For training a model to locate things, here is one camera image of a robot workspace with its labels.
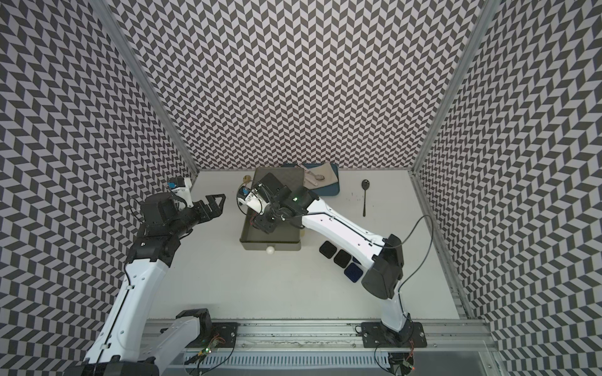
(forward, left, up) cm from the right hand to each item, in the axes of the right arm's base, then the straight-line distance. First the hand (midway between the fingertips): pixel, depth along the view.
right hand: (263, 219), depth 74 cm
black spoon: (+33, -41, -22) cm, 57 cm away
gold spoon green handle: (+37, +17, -20) cm, 45 cm away
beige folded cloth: (+34, -14, -20) cm, 42 cm away
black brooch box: (0, -21, -22) cm, 31 cm away
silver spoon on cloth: (+39, -18, -22) cm, 48 cm away
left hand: (+4, +16, +4) cm, 17 cm away
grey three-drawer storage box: (-4, -7, -3) cm, 9 cm away
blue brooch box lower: (-9, -30, -22) cm, 38 cm away
